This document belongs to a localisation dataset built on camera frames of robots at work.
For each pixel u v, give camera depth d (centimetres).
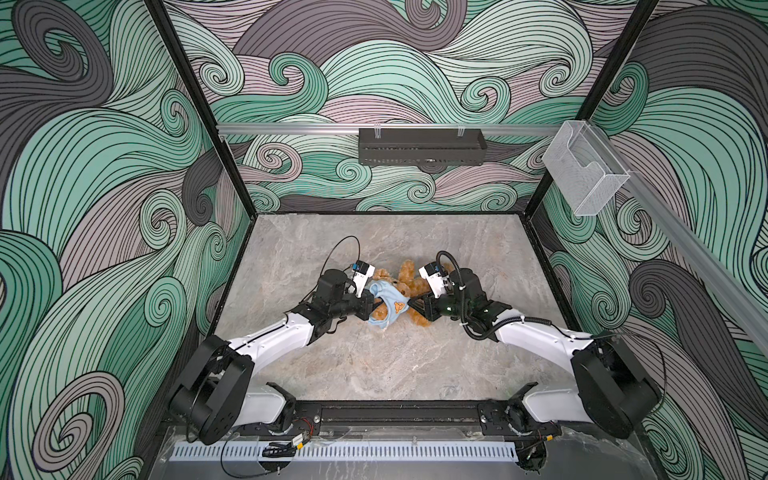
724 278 54
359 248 110
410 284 87
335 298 68
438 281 76
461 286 65
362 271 75
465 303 66
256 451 70
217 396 41
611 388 42
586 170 78
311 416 73
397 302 80
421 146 97
